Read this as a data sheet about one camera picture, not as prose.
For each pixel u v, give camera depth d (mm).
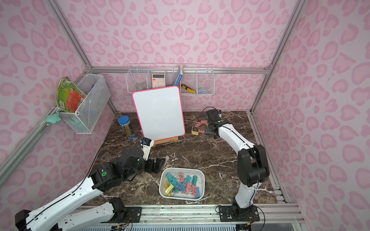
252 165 471
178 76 854
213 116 743
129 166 506
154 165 616
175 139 975
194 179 824
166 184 823
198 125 1101
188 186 802
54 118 626
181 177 819
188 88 975
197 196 782
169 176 822
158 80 941
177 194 786
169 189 766
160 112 896
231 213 723
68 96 724
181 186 781
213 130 665
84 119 719
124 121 893
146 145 598
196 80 1032
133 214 735
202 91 996
